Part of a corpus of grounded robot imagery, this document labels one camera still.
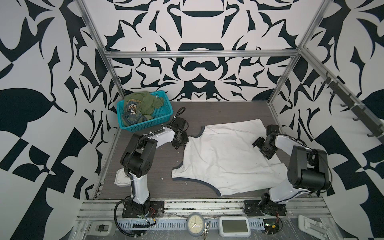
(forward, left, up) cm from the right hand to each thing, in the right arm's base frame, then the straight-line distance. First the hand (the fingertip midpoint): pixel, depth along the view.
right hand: (259, 147), depth 94 cm
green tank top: (+29, +79, +8) cm, 85 cm away
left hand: (+5, +45, +2) cm, 45 cm away
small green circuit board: (-40, +5, -2) cm, 40 cm away
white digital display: (-40, +24, +3) cm, 47 cm away
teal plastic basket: (+31, +62, +1) cm, 70 cm away
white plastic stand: (-41, -14, -1) cm, 43 cm away
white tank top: (-5, +21, -3) cm, 22 cm away
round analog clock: (-39, +40, +3) cm, 56 cm away
